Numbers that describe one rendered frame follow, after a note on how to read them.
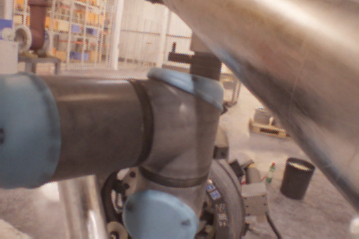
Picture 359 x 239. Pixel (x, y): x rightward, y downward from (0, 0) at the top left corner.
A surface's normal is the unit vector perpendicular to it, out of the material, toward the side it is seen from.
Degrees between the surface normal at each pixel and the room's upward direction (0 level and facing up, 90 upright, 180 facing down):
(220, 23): 97
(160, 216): 95
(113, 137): 83
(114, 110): 56
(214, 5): 85
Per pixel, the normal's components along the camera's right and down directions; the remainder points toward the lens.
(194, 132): 0.62, 0.20
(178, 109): 0.61, -0.28
